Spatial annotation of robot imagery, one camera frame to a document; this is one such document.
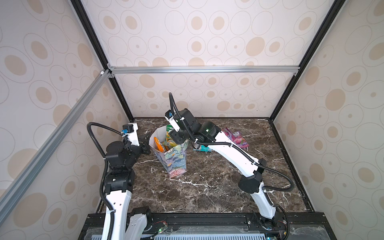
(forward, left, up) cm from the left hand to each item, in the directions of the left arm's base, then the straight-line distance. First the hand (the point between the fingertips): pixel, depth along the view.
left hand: (152, 132), depth 66 cm
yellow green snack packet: (+7, -4, -19) cm, 21 cm away
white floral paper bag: (-3, -8, -21) cm, 22 cm away
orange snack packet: (+2, 0, -14) cm, 14 cm away
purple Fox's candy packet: (+23, -42, -30) cm, 56 cm away
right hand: (+6, -9, -5) cm, 12 cm away
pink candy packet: (+19, -49, -33) cm, 62 cm away
